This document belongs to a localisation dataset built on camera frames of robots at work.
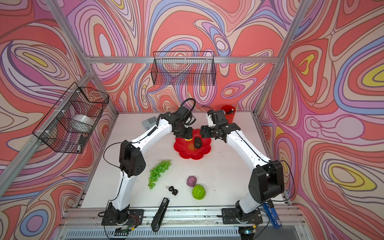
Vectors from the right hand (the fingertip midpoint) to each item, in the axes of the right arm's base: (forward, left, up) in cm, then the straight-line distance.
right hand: (206, 134), depth 86 cm
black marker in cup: (+22, -20, -3) cm, 30 cm away
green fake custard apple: (-29, +6, -11) cm, 31 cm away
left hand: (+3, +9, -4) cm, 10 cm away
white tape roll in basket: (-4, +61, +17) cm, 63 cm away
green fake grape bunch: (-17, +30, -12) cm, 36 cm away
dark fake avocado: (+3, +5, -13) cm, 14 cm away
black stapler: (-38, +25, -13) cm, 48 cm away
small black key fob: (-25, +21, -16) cm, 36 cm away
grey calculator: (+23, +41, -14) cm, 49 cm away
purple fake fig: (-23, +9, -12) cm, 27 cm away
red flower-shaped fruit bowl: (0, +12, -17) cm, 21 cm away
